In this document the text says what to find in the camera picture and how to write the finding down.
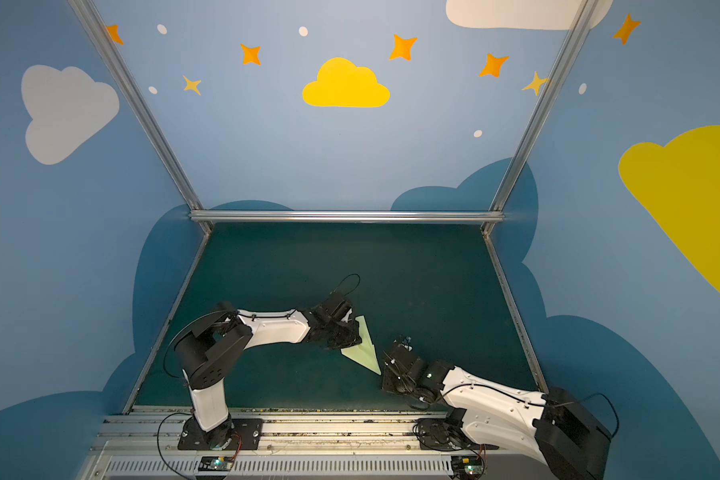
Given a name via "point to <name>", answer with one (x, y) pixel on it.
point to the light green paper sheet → (363, 353)
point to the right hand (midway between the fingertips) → (383, 379)
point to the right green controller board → (467, 465)
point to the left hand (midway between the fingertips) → (364, 342)
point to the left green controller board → (215, 463)
